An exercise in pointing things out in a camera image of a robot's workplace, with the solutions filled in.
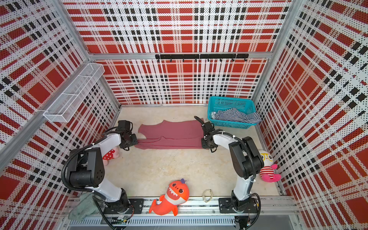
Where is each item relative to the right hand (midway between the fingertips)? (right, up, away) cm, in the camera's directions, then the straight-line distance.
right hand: (209, 144), depth 96 cm
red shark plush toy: (-19, -20, -26) cm, 38 cm away
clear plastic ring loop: (-5, -24, -21) cm, 33 cm away
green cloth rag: (-68, -28, -23) cm, 77 cm away
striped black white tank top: (+23, +20, +15) cm, 34 cm away
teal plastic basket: (+32, +27, +16) cm, 45 cm away
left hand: (-50, +2, -1) cm, 51 cm away
